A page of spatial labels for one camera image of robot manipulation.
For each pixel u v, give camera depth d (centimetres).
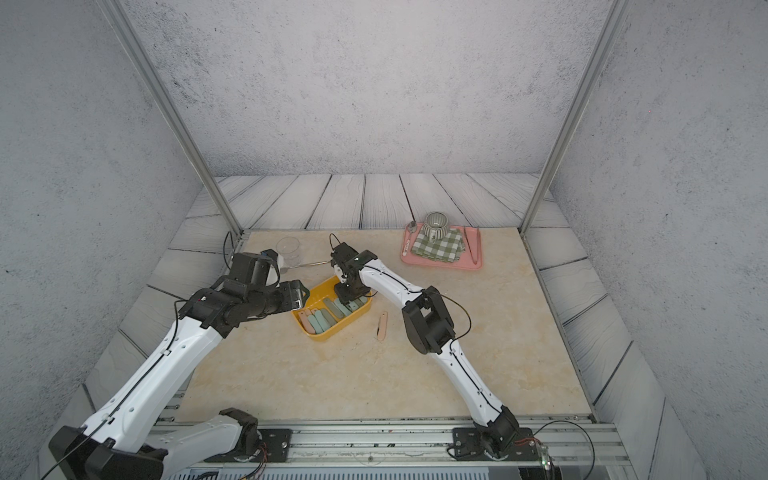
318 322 93
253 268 56
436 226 118
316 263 111
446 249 115
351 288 87
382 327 94
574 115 87
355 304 96
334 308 98
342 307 98
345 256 82
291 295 66
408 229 122
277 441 73
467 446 73
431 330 63
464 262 112
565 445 75
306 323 93
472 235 119
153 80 80
